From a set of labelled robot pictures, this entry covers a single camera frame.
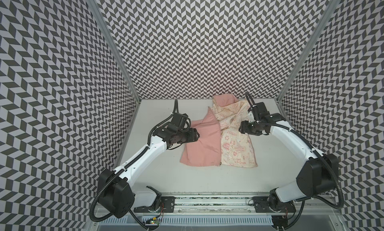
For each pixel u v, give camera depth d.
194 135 0.70
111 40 0.86
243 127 0.75
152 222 0.67
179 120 0.60
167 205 0.72
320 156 0.43
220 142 0.88
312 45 0.83
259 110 0.64
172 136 0.54
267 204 0.72
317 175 0.42
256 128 0.71
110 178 0.40
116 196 0.48
